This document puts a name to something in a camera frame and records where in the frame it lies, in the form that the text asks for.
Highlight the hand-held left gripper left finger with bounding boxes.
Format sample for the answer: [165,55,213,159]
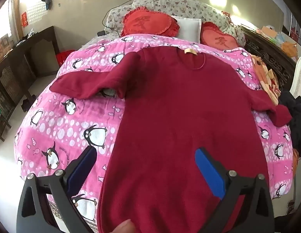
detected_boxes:
[16,146,97,233]

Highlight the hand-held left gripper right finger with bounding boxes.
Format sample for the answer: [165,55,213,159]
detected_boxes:
[194,147,274,233]

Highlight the dark red fleece sweater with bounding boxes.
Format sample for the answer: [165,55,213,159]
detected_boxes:
[51,46,293,233]

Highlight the person's left hand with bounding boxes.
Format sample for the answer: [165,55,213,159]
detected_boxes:
[112,219,137,233]

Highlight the pink penguin print blanket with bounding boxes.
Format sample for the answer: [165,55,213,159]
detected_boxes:
[13,34,294,233]

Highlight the dark shoes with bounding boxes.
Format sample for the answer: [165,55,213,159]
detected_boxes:
[20,98,36,112]

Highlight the dark clothing pile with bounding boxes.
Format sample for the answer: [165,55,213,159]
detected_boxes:
[278,91,301,151]

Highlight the orange printed blanket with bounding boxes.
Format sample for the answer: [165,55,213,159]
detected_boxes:
[251,54,282,105]

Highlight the dark wooden desk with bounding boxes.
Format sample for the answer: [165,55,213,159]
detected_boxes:
[0,25,60,108]

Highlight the white chair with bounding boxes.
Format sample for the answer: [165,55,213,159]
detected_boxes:
[290,53,301,98]

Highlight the small red heart pillow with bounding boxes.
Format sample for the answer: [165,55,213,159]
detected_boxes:
[200,21,240,49]

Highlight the patterned cardboard box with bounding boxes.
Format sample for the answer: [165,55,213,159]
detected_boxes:
[0,34,12,54]

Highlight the white pillow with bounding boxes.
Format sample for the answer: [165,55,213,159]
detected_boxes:
[170,15,202,41]

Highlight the orange cloth pile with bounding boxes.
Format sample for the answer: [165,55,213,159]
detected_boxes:
[280,41,299,59]

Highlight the large red heart pillow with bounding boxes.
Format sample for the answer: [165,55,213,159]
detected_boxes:
[121,6,180,37]

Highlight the black cable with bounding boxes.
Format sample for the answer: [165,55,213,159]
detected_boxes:
[101,0,137,33]

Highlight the red paper wall decoration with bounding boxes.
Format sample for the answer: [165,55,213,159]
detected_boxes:
[20,11,29,27]

